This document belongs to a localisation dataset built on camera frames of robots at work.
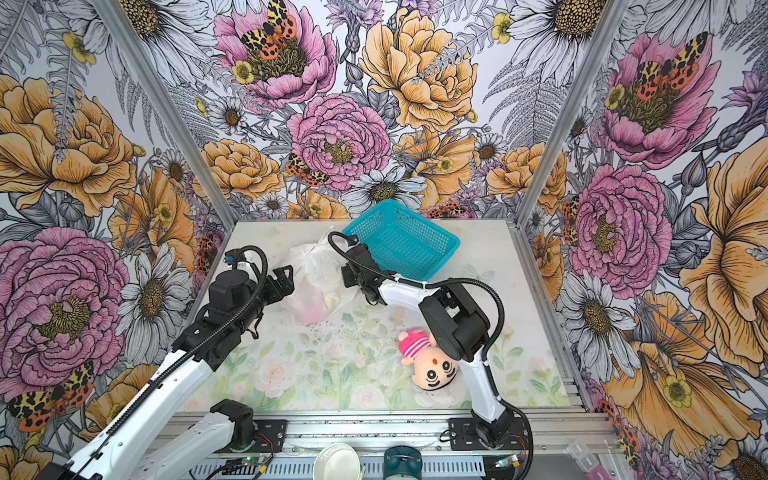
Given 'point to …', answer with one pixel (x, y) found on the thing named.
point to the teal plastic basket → (408, 244)
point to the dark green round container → (402, 463)
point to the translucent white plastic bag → (318, 285)
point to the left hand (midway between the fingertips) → (279, 282)
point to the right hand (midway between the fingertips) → (350, 273)
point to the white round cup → (337, 461)
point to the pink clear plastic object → (587, 461)
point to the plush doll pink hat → (433, 370)
